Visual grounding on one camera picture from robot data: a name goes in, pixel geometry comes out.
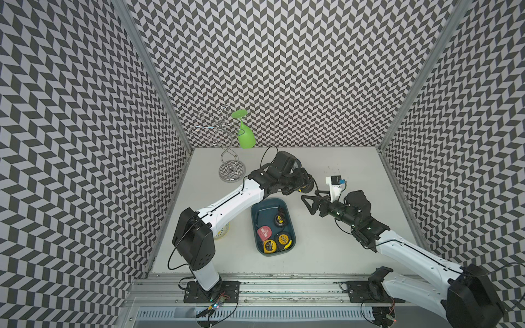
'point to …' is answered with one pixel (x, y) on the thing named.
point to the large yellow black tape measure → (307, 188)
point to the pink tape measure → (264, 232)
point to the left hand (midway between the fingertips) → (307, 183)
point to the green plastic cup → (246, 139)
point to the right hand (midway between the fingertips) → (308, 198)
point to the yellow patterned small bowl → (221, 233)
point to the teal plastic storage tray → (273, 227)
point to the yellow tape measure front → (269, 246)
